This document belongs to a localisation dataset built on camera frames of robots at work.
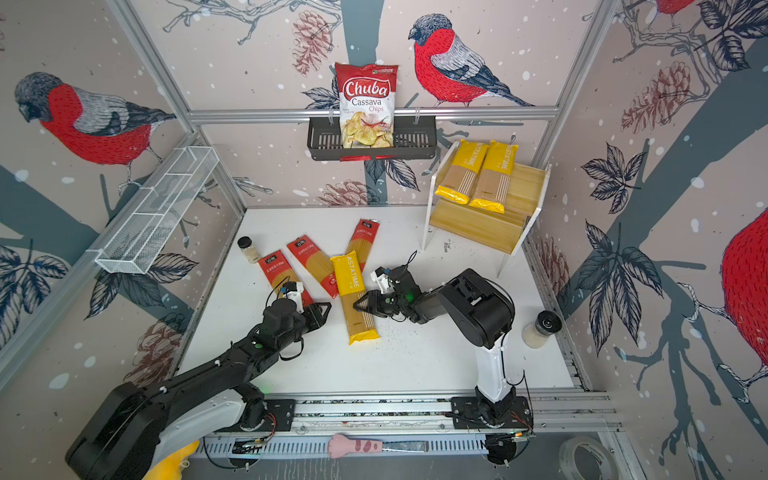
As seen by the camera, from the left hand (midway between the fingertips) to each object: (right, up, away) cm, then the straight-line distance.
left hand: (327, 307), depth 84 cm
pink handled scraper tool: (+7, -28, -16) cm, 33 cm away
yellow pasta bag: (+37, +36, -4) cm, 52 cm away
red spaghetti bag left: (-20, +7, +16) cm, 26 cm away
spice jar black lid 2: (+60, -3, -6) cm, 60 cm away
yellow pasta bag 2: (+47, +36, -4) cm, 59 cm away
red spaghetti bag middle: (-8, +11, +19) cm, 24 cm away
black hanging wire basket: (+24, +52, +11) cm, 58 cm away
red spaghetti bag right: (+8, +18, +23) cm, 31 cm away
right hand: (+7, -4, +6) cm, 10 cm away
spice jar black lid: (-31, +17, +14) cm, 37 cm away
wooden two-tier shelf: (+53, +21, +9) cm, 58 cm away
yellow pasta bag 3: (+5, +4, +10) cm, 12 cm away
